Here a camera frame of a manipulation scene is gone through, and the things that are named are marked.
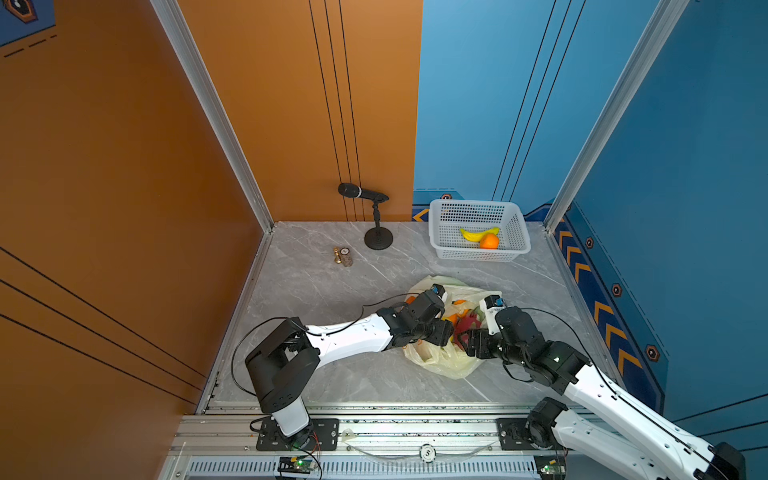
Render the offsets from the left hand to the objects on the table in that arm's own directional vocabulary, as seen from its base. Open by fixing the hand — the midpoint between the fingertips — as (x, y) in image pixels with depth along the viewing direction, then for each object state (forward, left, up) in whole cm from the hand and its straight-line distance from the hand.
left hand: (447, 325), depth 83 cm
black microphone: (+33, +27, +20) cm, 47 cm away
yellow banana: (+39, -16, -5) cm, 42 cm away
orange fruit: (+35, -20, -4) cm, 40 cm away
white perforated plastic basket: (+50, -6, -6) cm, 51 cm away
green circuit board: (-31, +38, -11) cm, 50 cm away
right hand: (-5, -4, +3) cm, 7 cm away
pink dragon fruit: (+3, -7, -3) cm, 8 cm away
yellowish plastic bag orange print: (+4, -3, +8) cm, 9 cm away
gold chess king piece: (+29, +36, -8) cm, 47 cm away
